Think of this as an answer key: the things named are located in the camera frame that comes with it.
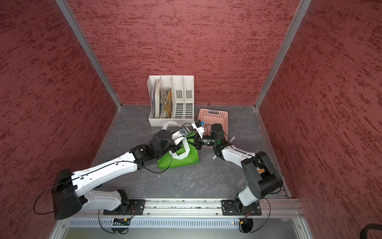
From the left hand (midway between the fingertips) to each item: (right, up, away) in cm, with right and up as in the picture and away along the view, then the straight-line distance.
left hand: (179, 135), depth 76 cm
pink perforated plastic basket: (+21, +10, +34) cm, 42 cm away
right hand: (+3, -4, +3) cm, 6 cm away
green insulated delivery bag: (+6, -9, -2) cm, 11 cm away
